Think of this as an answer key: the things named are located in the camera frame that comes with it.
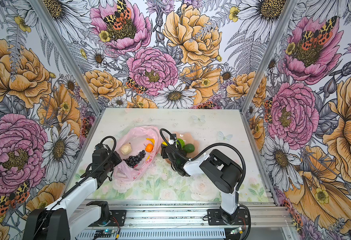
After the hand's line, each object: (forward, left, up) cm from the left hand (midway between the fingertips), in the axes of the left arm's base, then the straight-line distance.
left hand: (119, 158), depth 89 cm
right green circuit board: (-36, -61, -6) cm, 71 cm away
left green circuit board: (-35, +1, -6) cm, 35 cm away
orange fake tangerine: (+9, -16, -3) cm, 18 cm away
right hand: (+6, -27, 0) cm, 28 cm away
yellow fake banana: (+13, -18, 0) cm, 22 cm away
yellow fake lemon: (+6, -26, +6) cm, 28 cm away
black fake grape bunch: (-1, -6, -3) cm, 7 cm away
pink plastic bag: (+15, -2, -4) cm, 16 cm away
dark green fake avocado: (+6, -41, +1) cm, 42 cm away
